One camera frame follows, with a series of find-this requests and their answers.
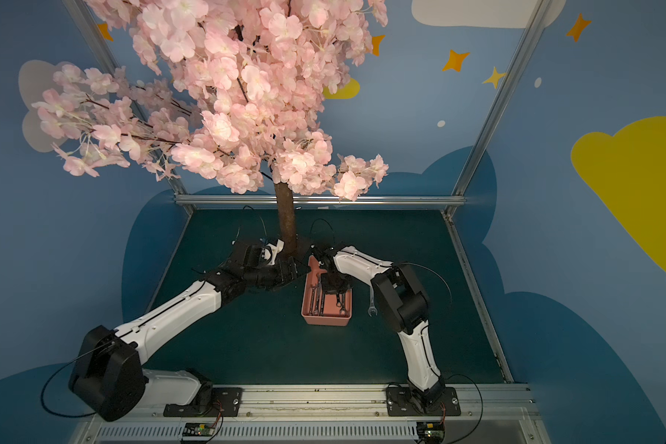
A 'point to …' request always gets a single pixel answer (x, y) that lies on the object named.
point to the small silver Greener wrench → (314, 302)
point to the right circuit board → (431, 432)
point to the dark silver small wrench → (339, 304)
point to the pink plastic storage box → (332, 315)
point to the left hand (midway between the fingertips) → (303, 269)
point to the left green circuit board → (199, 429)
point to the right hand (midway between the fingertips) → (338, 288)
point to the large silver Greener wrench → (320, 302)
